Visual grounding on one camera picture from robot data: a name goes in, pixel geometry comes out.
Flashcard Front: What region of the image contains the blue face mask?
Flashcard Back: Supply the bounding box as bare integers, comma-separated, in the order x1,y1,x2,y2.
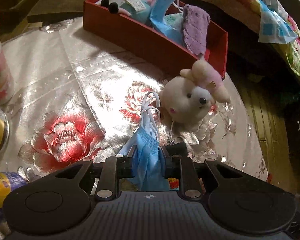
119,91,170,191

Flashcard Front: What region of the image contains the light teal towel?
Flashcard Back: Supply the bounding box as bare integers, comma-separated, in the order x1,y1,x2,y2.
164,13,184,31

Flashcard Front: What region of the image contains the purple fuzzy cloth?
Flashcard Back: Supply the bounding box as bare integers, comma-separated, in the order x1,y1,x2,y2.
181,4,210,58

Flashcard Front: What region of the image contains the pink baby doll plush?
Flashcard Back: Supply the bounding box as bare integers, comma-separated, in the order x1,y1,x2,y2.
95,0,156,25

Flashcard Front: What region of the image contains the white bear plush toy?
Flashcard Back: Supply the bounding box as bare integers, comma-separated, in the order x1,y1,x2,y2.
159,60,230,131

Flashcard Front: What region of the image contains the silver floral tablecloth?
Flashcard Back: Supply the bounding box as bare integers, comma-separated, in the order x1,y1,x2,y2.
0,18,268,180

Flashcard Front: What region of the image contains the red shallow cardboard box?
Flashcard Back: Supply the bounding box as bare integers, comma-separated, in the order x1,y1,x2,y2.
83,0,228,79

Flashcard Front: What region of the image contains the blue checkered sheet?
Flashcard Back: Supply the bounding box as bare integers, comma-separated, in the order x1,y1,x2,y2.
257,0,298,44

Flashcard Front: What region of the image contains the dark wooden stool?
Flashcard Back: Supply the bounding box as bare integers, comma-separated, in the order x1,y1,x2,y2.
27,0,85,24

